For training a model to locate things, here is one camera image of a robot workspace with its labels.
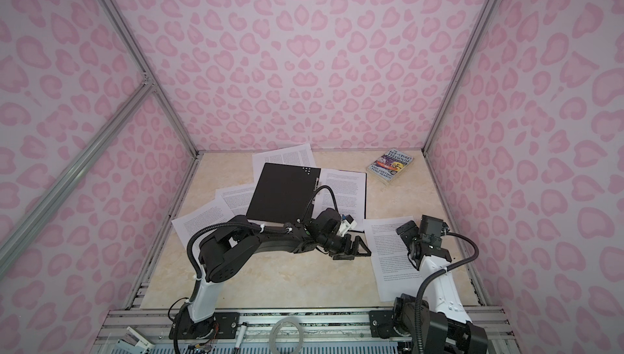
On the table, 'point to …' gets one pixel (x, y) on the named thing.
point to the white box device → (133, 343)
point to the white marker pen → (241, 332)
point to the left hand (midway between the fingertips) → (366, 254)
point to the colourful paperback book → (388, 166)
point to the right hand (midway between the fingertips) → (407, 233)
